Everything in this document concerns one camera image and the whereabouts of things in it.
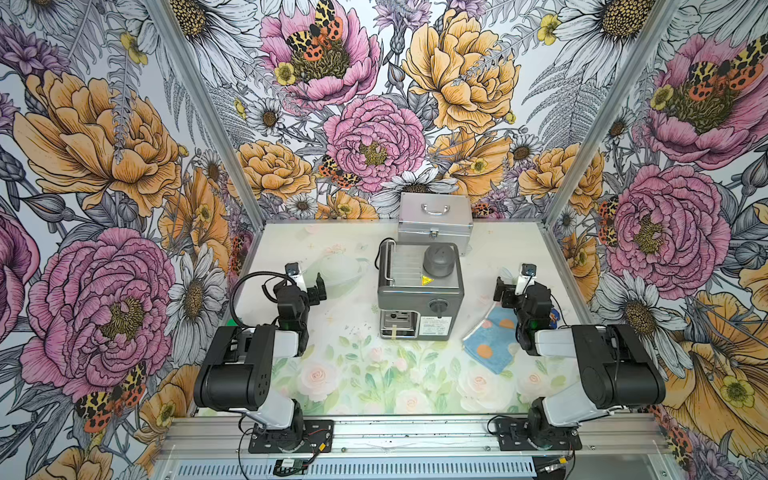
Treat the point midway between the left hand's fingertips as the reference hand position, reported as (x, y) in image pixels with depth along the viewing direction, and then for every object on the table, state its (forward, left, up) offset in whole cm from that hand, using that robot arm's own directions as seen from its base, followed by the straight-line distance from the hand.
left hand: (305, 283), depth 94 cm
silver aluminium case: (+21, -42, +7) cm, 47 cm away
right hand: (-1, -64, 0) cm, 64 cm away
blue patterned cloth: (-18, -55, -5) cm, 58 cm away
